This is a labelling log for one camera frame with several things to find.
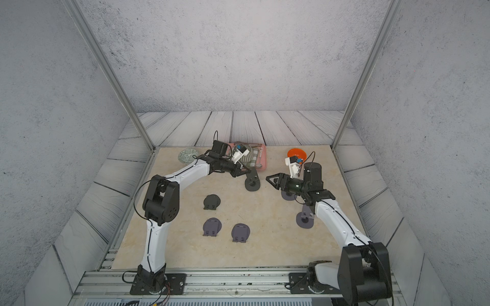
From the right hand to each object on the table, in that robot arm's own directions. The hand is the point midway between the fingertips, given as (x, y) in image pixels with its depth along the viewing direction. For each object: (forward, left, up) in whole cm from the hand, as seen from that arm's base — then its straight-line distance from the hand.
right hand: (271, 179), depth 79 cm
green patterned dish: (+31, +48, -18) cm, 60 cm away
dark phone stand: (+9, +9, -15) cm, 19 cm away
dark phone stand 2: (+1, +29, -20) cm, 35 cm away
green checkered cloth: (+26, +8, -20) cm, 33 cm away
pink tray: (+29, +3, -21) cm, 36 cm away
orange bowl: (+31, -18, -17) cm, 40 cm away
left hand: (+11, +8, -8) cm, 16 cm away
